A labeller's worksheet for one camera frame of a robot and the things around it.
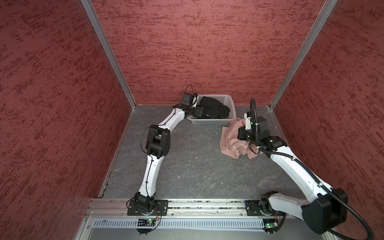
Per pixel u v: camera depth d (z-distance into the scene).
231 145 0.81
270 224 0.70
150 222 0.70
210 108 1.05
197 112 0.95
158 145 0.62
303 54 0.89
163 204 0.76
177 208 0.76
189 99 0.83
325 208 0.38
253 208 0.74
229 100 1.13
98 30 0.79
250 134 0.67
